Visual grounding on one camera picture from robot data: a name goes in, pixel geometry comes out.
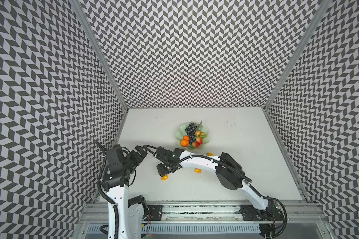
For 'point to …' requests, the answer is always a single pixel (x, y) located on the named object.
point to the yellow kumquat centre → (196, 170)
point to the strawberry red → (196, 144)
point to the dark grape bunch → (191, 130)
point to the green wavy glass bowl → (201, 132)
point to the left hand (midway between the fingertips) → (142, 154)
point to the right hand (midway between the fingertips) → (163, 172)
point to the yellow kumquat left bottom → (165, 177)
